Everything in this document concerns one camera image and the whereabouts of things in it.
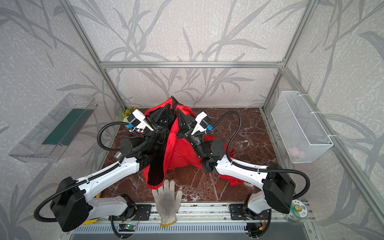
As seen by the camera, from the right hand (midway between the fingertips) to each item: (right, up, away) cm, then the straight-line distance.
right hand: (181, 105), depth 55 cm
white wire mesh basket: (+50, -12, +6) cm, 51 cm away
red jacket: (-3, -21, +15) cm, 26 cm away
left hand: (-4, +1, -2) cm, 4 cm away
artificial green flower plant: (-41, -1, +41) cm, 58 cm away
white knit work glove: (-11, -49, +23) cm, 55 cm away
